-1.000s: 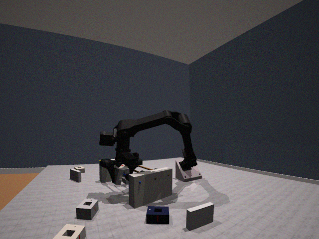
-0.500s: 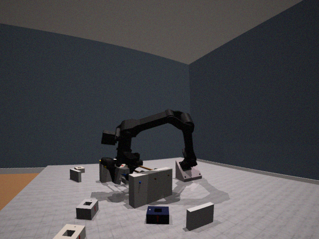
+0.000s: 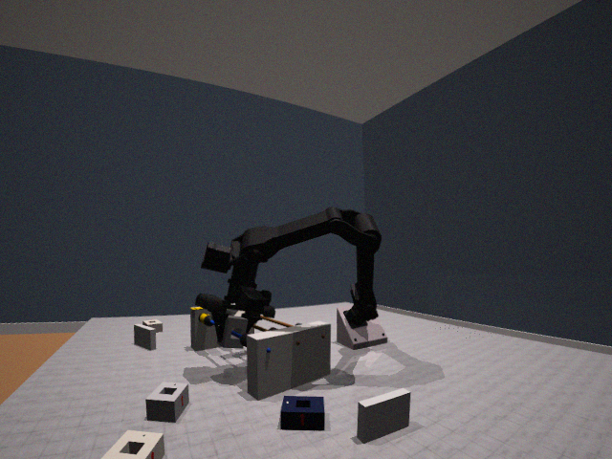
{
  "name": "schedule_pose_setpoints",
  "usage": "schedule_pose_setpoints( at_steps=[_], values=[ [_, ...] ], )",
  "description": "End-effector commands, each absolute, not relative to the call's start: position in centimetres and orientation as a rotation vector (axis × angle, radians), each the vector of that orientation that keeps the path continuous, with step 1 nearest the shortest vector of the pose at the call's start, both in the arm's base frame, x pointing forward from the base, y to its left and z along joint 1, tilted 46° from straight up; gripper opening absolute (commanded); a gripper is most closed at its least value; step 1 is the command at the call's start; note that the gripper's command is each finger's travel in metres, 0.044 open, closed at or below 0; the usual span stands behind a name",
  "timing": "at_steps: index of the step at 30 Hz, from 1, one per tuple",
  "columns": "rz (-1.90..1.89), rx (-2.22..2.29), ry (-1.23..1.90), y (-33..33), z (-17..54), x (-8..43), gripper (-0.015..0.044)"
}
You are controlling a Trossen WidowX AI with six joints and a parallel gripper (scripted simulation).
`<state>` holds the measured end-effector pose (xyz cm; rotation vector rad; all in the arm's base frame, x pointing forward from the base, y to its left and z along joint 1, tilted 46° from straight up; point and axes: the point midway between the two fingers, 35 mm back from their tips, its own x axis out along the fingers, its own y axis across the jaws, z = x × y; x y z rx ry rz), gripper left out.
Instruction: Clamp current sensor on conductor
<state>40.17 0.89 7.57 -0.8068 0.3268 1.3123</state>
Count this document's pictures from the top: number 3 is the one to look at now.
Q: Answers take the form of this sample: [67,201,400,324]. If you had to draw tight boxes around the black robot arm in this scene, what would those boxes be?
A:
[201,207,382,329]

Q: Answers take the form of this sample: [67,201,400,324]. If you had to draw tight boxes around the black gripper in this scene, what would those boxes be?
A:
[195,275,275,342]

